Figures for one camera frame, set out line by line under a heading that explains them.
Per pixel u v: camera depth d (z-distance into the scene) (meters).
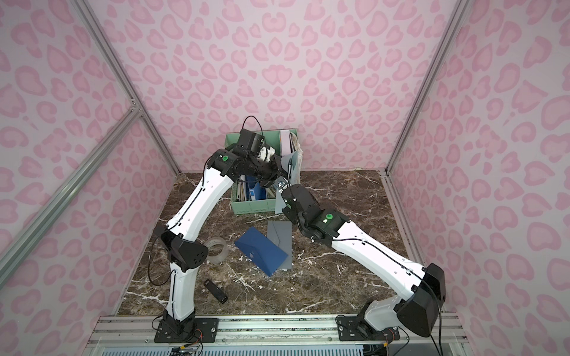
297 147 0.94
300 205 0.52
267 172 0.67
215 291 0.82
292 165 0.76
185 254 0.49
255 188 0.93
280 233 0.97
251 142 0.60
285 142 0.95
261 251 0.90
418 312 0.37
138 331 0.75
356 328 0.64
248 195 0.98
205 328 0.74
